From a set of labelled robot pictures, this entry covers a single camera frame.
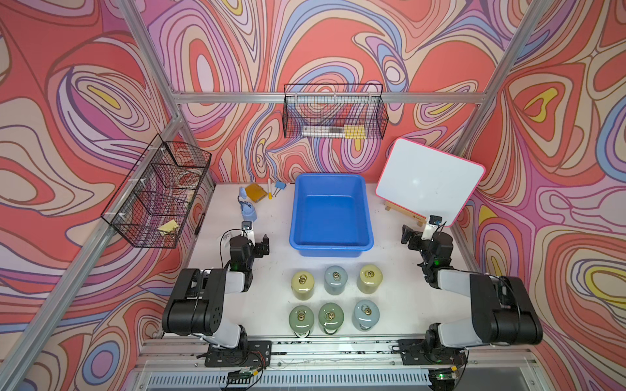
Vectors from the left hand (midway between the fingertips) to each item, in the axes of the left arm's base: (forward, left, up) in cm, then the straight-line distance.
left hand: (255, 236), depth 94 cm
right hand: (0, -63, +2) cm, 63 cm away
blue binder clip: (+34, -5, -5) cm, 34 cm away
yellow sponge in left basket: (-10, +20, +20) cm, 30 cm away
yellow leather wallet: (+29, +6, -5) cm, 30 cm away
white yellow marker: (+29, -2, -4) cm, 30 cm away
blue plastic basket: (+15, -30, -6) cm, 34 cm away
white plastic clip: (-10, +5, +13) cm, 17 cm away
